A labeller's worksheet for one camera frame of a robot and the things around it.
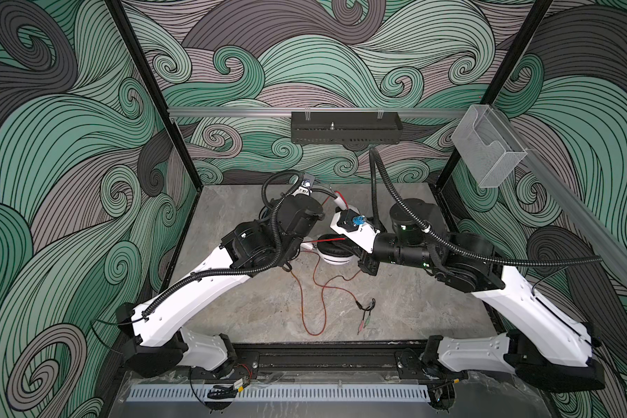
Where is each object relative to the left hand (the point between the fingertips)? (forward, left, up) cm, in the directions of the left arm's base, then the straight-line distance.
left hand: (289, 198), depth 63 cm
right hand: (-12, -12, +1) cm, 17 cm away
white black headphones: (-12, -11, -4) cm, 17 cm away
